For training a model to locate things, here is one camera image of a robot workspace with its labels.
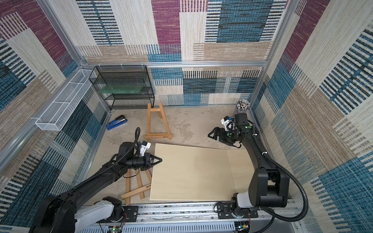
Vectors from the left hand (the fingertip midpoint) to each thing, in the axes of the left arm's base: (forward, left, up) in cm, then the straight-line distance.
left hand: (161, 161), depth 79 cm
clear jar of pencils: (+34, -51, +7) cm, 62 cm away
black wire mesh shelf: (+56, +28, +17) cm, 65 cm away
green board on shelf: (+50, +32, +10) cm, 60 cm away
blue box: (+36, +36, -8) cm, 52 cm away
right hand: (+10, -30, +4) cm, 32 cm away
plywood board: (0, -47, -12) cm, 48 cm away
